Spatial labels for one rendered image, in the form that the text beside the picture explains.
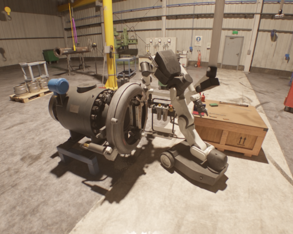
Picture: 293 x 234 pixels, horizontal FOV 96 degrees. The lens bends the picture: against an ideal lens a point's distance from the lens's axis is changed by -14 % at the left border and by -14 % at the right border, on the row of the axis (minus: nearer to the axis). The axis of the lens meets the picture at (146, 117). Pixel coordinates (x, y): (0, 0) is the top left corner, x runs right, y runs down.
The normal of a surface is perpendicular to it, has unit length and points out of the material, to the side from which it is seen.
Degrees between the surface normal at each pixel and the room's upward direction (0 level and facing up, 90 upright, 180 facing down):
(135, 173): 0
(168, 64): 57
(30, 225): 0
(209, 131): 90
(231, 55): 90
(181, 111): 90
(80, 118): 80
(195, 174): 90
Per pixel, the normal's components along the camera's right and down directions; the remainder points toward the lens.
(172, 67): 0.38, -0.17
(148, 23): -0.48, 0.38
